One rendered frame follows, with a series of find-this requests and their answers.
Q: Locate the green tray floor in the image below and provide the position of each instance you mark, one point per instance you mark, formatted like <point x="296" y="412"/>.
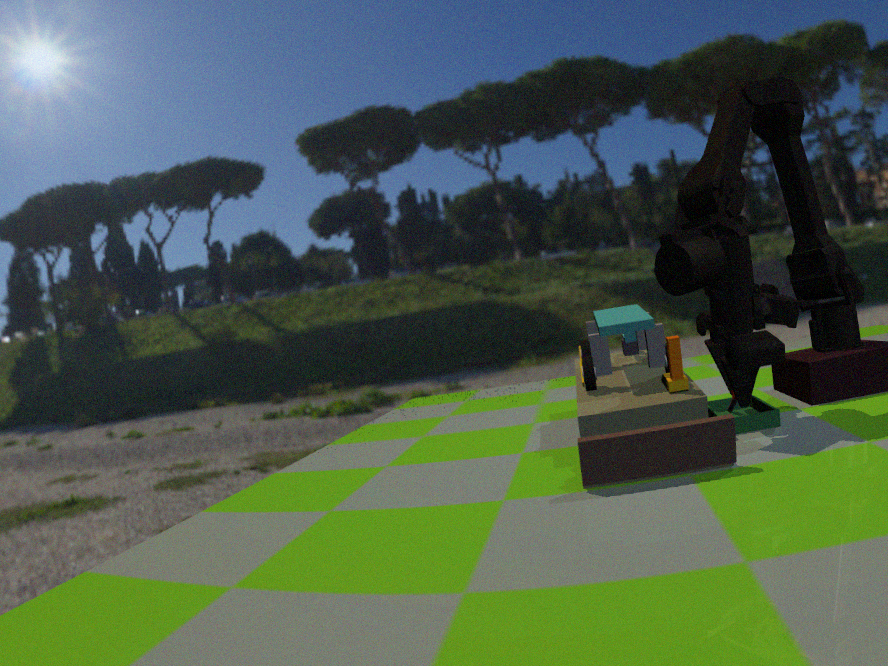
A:
<point x="739" y="412"/>

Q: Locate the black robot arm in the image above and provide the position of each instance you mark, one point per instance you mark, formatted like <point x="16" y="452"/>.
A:
<point x="710" y="243"/>

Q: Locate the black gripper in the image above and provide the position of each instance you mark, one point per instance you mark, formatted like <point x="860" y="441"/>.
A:
<point x="737" y="351"/>

